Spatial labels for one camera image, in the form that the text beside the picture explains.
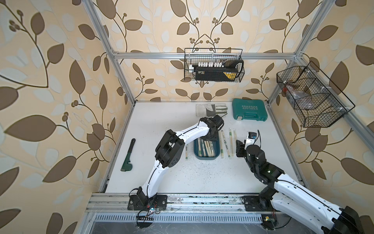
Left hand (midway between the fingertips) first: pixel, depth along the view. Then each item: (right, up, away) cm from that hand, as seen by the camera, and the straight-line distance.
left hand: (214, 139), depth 93 cm
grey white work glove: (0, +20, +23) cm, 30 cm away
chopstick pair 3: (+5, -9, -1) cm, 10 cm away
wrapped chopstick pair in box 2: (-1, -7, 0) cm, 7 cm away
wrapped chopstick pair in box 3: (-3, -6, +1) cm, 7 cm away
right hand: (+13, +1, -12) cm, 17 cm away
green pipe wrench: (-54, -15, -6) cm, 56 cm away
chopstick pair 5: (+16, +2, +9) cm, 18 cm away
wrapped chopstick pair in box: (-10, -5, +1) cm, 11 cm away
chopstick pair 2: (+8, -4, +4) cm, 10 cm away
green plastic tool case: (+29, +20, +17) cm, 39 cm away
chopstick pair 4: (+12, -4, +3) cm, 13 cm away
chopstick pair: (-18, -9, +1) cm, 20 cm away
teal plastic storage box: (+2, -6, -1) cm, 6 cm away
